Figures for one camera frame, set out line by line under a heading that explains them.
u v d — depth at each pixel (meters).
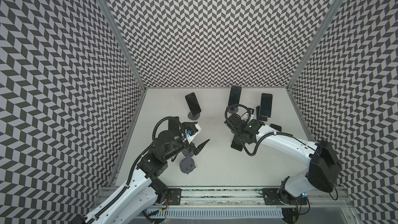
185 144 0.57
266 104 0.96
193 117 1.01
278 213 0.70
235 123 0.63
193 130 0.55
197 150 0.61
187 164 0.79
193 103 0.98
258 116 0.97
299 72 1.08
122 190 0.45
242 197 0.74
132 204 0.55
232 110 1.06
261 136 0.53
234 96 1.00
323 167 0.42
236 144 0.90
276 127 0.99
